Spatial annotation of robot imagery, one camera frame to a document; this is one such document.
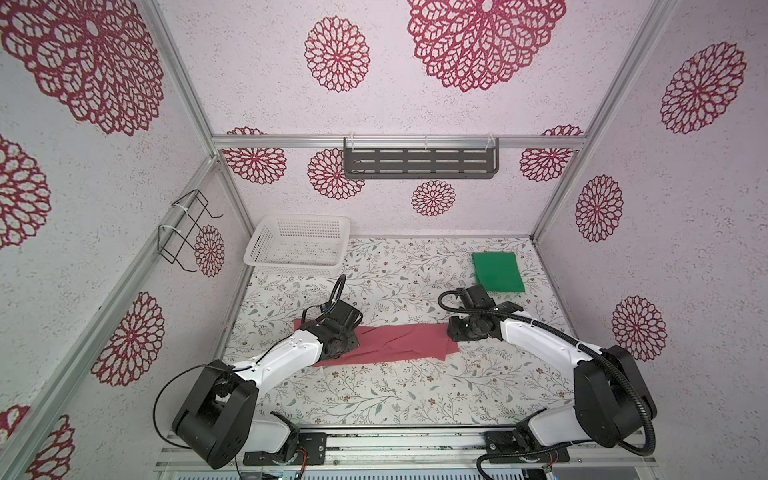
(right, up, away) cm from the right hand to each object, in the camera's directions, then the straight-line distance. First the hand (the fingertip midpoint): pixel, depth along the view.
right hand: (452, 327), depth 89 cm
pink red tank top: (-21, -5, +1) cm, 22 cm away
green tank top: (+22, +16, +21) cm, 34 cm away
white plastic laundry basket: (-54, +27, +30) cm, 67 cm away
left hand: (-31, -5, 0) cm, 32 cm away
